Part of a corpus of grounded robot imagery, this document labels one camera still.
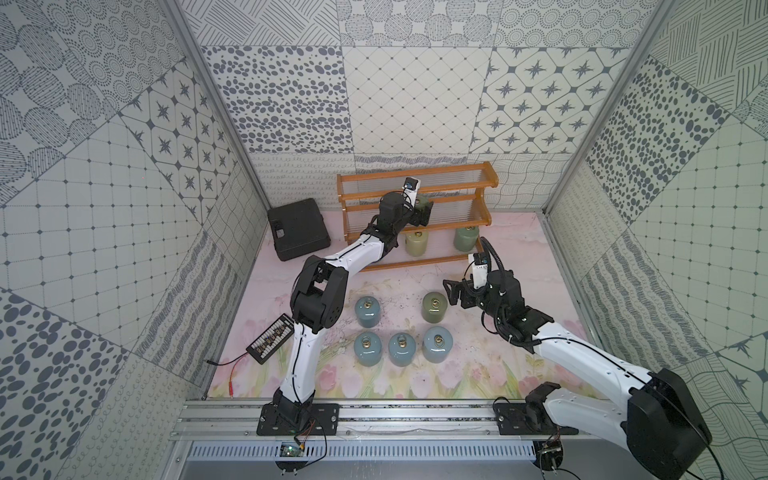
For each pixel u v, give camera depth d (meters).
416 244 1.02
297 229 1.10
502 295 0.61
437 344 0.78
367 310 0.86
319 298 0.57
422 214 0.87
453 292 0.76
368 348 0.78
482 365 0.84
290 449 0.72
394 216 0.76
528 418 0.66
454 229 1.04
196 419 0.75
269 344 0.86
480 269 0.73
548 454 0.73
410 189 0.82
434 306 0.86
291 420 0.65
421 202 0.91
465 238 1.02
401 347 0.78
